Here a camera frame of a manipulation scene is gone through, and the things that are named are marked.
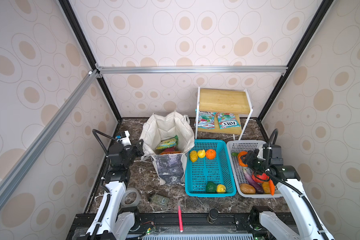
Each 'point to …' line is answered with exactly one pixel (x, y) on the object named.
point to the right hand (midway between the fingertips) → (244, 157)
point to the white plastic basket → (240, 176)
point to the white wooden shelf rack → (225, 101)
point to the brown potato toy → (247, 189)
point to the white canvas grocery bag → (170, 169)
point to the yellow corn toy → (193, 156)
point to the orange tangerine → (240, 154)
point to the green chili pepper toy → (234, 154)
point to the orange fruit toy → (210, 154)
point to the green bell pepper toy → (211, 187)
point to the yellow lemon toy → (201, 153)
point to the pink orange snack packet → (166, 152)
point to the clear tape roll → (130, 197)
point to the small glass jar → (159, 200)
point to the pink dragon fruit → (171, 149)
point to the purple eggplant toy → (258, 188)
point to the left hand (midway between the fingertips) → (146, 138)
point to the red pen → (180, 220)
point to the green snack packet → (167, 143)
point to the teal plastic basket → (210, 168)
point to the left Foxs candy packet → (206, 120)
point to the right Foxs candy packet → (227, 120)
